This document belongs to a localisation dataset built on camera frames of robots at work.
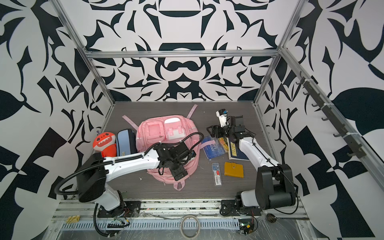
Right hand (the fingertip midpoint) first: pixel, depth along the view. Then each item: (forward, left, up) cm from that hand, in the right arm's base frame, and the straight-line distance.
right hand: (214, 125), depth 86 cm
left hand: (-18, +19, -8) cm, 28 cm away
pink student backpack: (+4, +26, -10) cm, 28 cm away
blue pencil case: (-3, +54, -12) cm, 55 cm away
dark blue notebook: (-10, -12, -14) cm, 21 cm away
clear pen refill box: (-22, -1, -16) cm, 27 cm away
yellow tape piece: (-43, +69, -13) cm, 82 cm away
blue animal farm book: (-8, 0, -16) cm, 18 cm away
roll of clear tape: (-45, +18, -14) cm, 51 cm away
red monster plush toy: (-6, +64, -7) cm, 64 cm away
